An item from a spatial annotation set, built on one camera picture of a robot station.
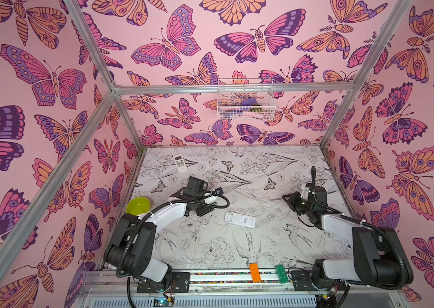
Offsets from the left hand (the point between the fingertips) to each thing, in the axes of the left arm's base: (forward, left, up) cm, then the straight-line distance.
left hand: (207, 197), depth 91 cm
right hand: (+1, -36, +1) cm, 36 cm away
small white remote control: (+24, +17, -4) cm, 30 cm away
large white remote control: (-9, -15, -5) cm, 19 cm away
